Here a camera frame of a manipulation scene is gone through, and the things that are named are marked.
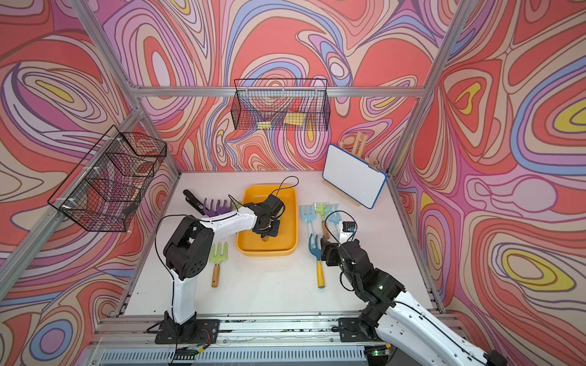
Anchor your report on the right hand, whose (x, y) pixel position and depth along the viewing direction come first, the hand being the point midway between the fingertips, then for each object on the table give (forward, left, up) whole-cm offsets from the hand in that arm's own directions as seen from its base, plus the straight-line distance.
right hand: (331, 245), depth 76 cm
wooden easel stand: (+38, -14, +10) cm, 41 cm away
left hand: (+15, +21, -14) cm, 30 cm away
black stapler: (+32, +60, -10) cm, 69 cm away
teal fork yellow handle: (+5, +4, -15) cm, 16 cm away
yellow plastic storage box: (+9, +31, -15) cm, 35 cm away
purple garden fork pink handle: (+25, +51, -13) cm, 58 cm away
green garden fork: (+11, +25, -13) cm, 30 cm away
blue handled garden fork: (+21, +6, -14) cm, 26 cm away
